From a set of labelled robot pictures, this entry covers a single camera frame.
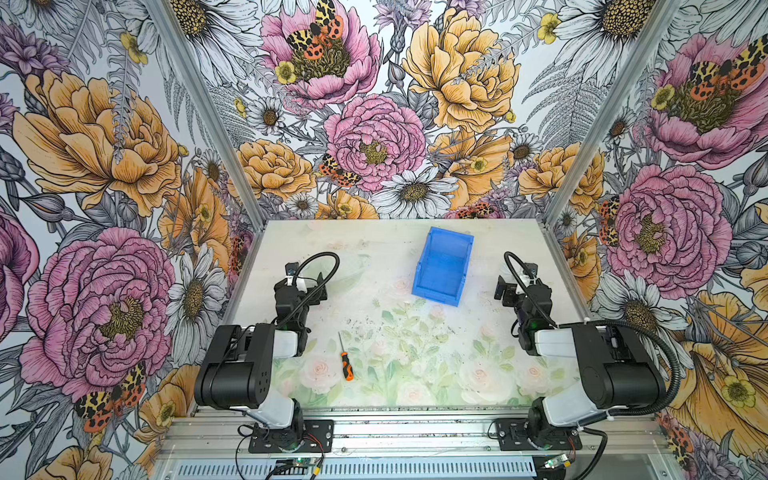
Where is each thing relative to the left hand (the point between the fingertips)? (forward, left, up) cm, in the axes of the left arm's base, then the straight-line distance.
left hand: (307, 282), depth 94 cm
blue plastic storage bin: (+8, -43, -7) cm, 44 cm away
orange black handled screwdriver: (-24, -13, -6) cm, 28 cm away
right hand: (-2, -64, 0) cm, 64 cm away
